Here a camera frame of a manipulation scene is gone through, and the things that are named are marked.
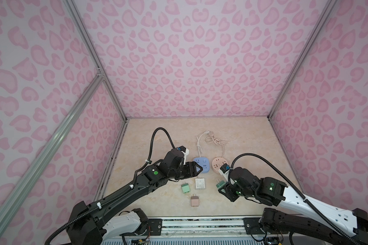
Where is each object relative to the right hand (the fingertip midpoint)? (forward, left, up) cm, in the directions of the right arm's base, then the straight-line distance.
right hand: (221, 188), depth 71 cm
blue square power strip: (+19, +7, -11) cm, 23 cm away
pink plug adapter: (-2, +12, -13) cm, 18 cm away
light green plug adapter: (+4, +17, -13) cm, 22 cm away
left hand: (+5, +9, +5) cm, 12 cm away
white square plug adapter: (+6, +10, -11) cm, 16 cm away
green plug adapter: (+2, +1, +1) cm, 2 cm away
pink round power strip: (+20, -2, -13) cm, 24 cm away
